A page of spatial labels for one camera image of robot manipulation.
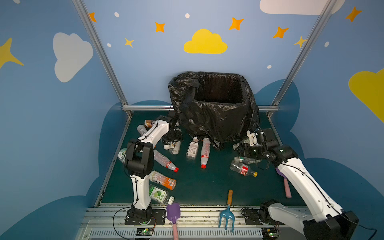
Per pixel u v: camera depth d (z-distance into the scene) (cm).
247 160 93
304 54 86
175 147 94
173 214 76
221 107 73
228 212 75
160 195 78
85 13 71
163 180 82
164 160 91
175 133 85
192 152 95
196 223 73
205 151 93
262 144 58
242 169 86
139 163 53
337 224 37
